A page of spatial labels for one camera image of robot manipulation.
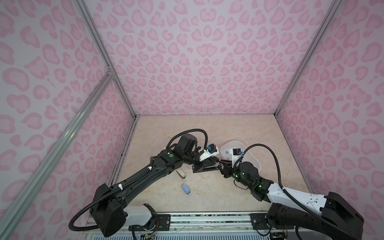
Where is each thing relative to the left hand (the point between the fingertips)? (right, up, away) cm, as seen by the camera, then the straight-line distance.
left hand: (213, 157), depth 72 cm
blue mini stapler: (-14, -19, +10) cm, 26 cm away
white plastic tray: (+23, -4, +21) cm, 32 cm away
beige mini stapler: (-17, -12, +15) cm, 26 cm away
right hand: (+3, -4, +6) cm, 8 cm away
